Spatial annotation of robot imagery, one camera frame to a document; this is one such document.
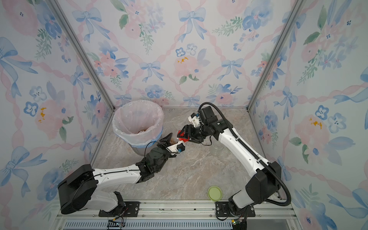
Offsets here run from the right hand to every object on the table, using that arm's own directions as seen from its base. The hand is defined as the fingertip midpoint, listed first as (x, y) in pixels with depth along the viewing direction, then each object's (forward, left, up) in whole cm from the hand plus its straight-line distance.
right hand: (182, 137), depth 74 cm
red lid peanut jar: (-3, -1, +3) cm, 4 cm away
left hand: (+3, +5, -3) cm, 7 cm away
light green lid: (-21, -17, -24) cm, 36 cm away
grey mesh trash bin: (0, +26, -14) cm, 30 cm away
